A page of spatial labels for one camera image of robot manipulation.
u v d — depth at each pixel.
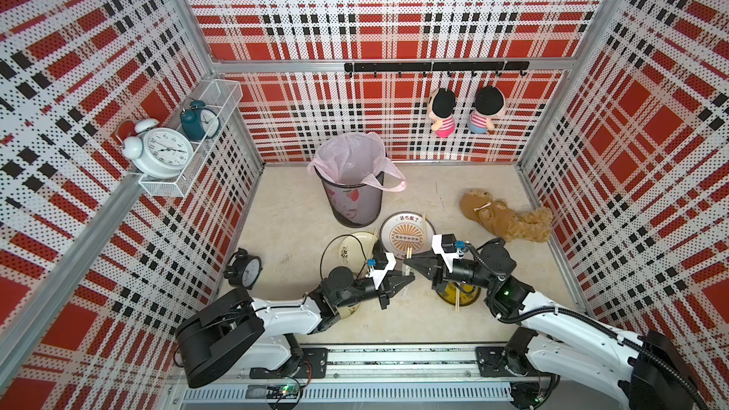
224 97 0.93
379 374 0.73
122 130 0.58
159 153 0.62
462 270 0.61
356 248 0.96
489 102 0.93
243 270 0.82
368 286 0.66
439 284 0.60
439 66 0.90
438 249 0.57
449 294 0.85
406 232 1.00
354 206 0.90
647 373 0.40
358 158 0.96
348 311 0.82
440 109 0.95
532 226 0.89
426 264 0.62
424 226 1.01
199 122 0.71
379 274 0.64
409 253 0.64
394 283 0.69
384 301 0.66
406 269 0.67
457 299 0.83
